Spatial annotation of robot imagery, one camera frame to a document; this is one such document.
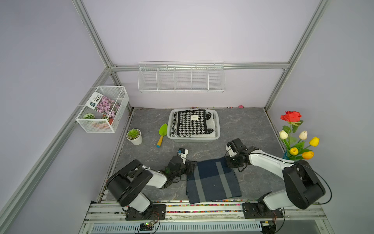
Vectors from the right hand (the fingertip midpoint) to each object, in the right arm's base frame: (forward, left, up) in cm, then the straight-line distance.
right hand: (226, 162), depth 90 cm
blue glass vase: (-5, -26, +18) cm, 32 cm away
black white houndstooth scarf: (+24, +21, +11) cm, 34 cm away
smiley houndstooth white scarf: (+18, +9, +10) cm, 22 cm away
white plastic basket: (+13, +20, +6) cm, 25 cm away
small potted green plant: (+16, +59, +8) cm, 62 cm away
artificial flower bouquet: (-6, -24, +30) cm, 39 cm away
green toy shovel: (+24, +43, 0) cm, 50 cm away
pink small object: (+51, -21, -2) cm, 55 cm away
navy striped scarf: (-11, +10, +1) cm, 15 cm away
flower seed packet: (+18, +68, +35) cm, 78 cm away
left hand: (-2, +20, +1) cm, 20 cm away
